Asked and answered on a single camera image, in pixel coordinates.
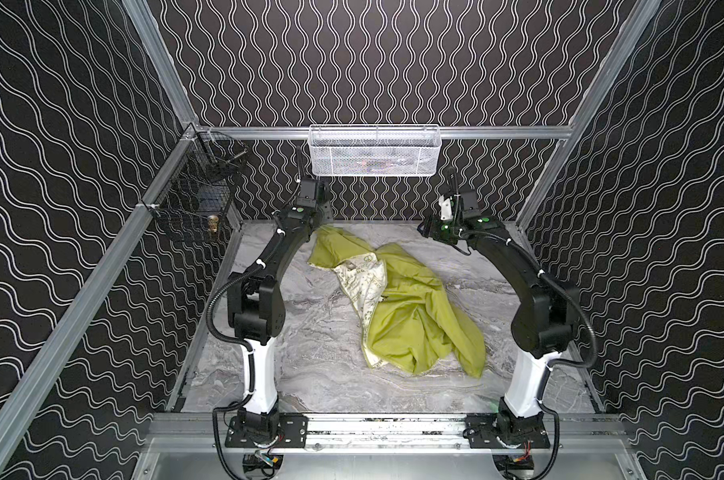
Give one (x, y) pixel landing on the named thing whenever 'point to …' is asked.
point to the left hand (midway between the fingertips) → (332, 211)
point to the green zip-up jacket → (405, 317)
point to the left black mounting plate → (292, 428)
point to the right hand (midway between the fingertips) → (428, 229)
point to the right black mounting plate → (505, 431)
